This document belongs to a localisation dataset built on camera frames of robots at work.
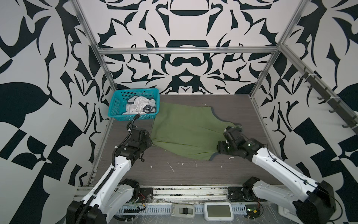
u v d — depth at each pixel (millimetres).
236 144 604
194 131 963
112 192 464
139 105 957
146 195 739
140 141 625
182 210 677
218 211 662
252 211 711
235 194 742
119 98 1115
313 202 379
